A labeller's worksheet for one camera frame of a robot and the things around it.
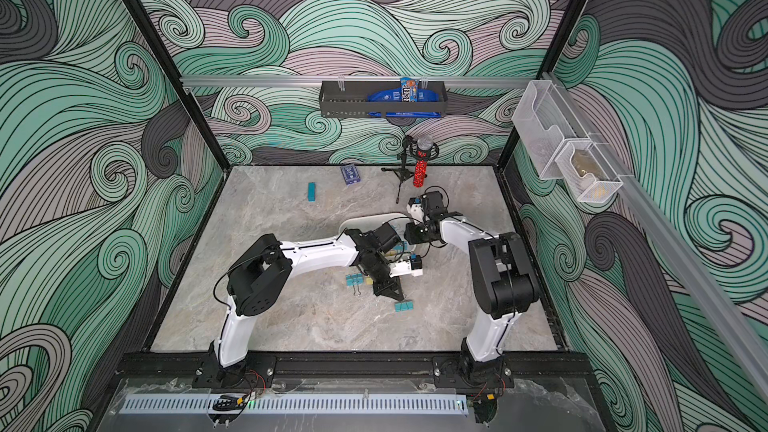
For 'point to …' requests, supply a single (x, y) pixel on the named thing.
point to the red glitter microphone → (424, 146)
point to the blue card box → (350, 174)
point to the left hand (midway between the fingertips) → (402, 291)
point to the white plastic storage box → (367, 222)
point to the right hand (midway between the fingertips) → (414, 234)
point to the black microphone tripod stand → (401, 172)
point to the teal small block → (311, 191)
